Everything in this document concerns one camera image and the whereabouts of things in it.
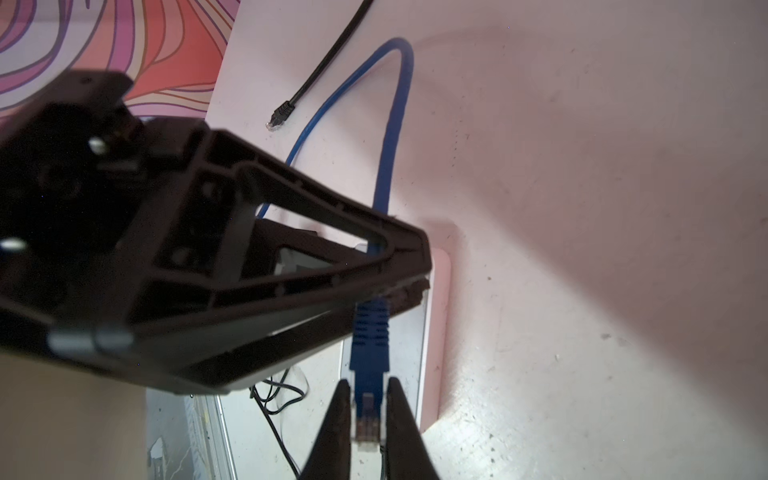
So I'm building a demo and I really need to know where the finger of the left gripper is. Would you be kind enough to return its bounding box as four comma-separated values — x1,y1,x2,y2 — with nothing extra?
125,278,429,395
128,131,432,327

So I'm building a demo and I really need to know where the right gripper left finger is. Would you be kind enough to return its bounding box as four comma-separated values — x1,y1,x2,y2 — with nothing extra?
299,379,352,480

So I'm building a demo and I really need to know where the blue ethernet cable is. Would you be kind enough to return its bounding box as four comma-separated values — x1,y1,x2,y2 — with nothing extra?
256,37,416,445

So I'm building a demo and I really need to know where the black power adapter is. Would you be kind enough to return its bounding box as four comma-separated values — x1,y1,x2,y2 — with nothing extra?
249,368,309,479

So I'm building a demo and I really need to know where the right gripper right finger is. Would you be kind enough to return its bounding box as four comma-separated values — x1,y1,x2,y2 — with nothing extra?
383,377,439,480

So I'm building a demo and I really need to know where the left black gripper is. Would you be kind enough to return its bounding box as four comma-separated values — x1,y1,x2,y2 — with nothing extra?
1,70,207,358

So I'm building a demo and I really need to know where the black ethernet cable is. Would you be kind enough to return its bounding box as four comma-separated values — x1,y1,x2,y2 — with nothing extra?
266,0,376,130

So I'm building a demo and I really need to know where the white small network switch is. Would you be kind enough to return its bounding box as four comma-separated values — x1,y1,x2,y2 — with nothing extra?
335,242,452,445

